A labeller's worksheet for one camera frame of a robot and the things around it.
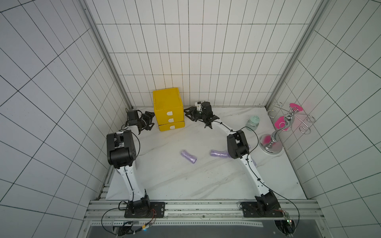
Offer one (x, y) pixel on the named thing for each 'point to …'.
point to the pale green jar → (252, 123)
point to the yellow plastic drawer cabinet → (169, 109)
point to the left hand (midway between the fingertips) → (156, 117)
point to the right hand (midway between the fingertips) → (186, 108)
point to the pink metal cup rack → (272, 144)
